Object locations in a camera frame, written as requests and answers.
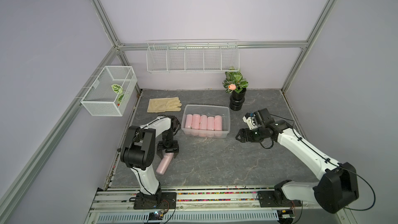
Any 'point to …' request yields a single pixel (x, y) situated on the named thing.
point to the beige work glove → (164, 104)
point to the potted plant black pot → (234, 83)
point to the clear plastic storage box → (209, 110)
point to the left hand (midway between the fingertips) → (169, 157)
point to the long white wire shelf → (192, 55)
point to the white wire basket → (110, 94)
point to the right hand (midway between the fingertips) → (241, 136)
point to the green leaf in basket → (116, 87)
